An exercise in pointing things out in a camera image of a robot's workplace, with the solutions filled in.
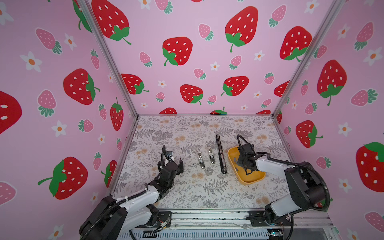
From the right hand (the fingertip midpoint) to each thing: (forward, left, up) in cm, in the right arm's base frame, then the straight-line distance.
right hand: (242, 161), depth 95 cm
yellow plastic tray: (-9, -7, -2) cm, 12 cm away
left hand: (-8, +42, +9) cm, 44 cm away
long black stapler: (+2, +13, +1) cm, 14 cm away
